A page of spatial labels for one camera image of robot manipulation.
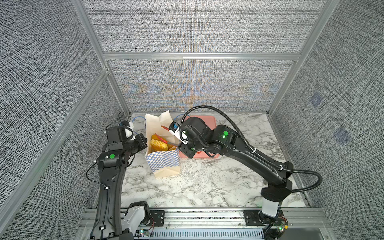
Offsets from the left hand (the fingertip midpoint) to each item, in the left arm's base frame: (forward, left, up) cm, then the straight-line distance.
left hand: (147, 138), depth 72 cm
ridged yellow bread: (+4, -3, -13) cm, 14 cm away
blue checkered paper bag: (-8, -6, -12) cm, 15 cm away
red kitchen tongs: (-5, -10, +4) cm, 12 cm away
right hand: (-6, -17, +4) cm, 19 cm away
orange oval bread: (+14, +1, -18) cm, 23 cm away
